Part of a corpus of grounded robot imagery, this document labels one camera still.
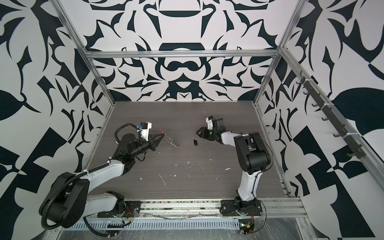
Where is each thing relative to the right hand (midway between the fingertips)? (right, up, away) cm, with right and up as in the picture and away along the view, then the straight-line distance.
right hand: (200, 131), depth 97 cm
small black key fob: (-3, -7, +2) cm, 8 cm away
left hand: (-20, +1, -16) cm, 26 cm away
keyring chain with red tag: (-16, -4, -14) cm, 22 cm away
